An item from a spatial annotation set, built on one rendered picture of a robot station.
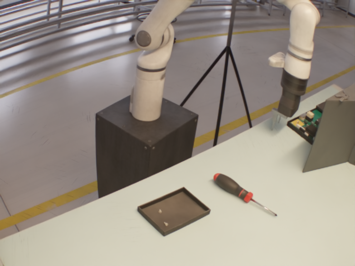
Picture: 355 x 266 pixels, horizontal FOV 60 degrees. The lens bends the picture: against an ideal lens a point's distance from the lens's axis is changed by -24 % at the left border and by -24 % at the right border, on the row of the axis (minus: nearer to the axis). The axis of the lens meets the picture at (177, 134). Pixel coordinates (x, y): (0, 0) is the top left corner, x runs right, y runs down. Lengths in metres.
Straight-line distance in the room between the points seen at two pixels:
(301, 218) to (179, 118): 0.65
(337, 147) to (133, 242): 0.56
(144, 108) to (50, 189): 1.16
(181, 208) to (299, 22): 0.49
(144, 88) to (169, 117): 0.15
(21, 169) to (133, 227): 1.76
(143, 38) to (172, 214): 0.55
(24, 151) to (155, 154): 1.51
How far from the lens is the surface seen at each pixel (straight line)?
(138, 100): 1.20
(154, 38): 1.07
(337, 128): 0.89
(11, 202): 2.17
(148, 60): 1.14
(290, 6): 0.91
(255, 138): 0.96
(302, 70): 0.89
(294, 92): 0.91
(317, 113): 1.18
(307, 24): 0.84
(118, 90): 3.16
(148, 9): 5.06
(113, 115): 1.24
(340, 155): 0.97
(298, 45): 0.87
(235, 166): 0.85
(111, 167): 1.31
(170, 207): 0.73
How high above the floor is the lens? 1.52
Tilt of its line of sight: 34 degrees down
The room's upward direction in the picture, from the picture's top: 8 degrees clockwise
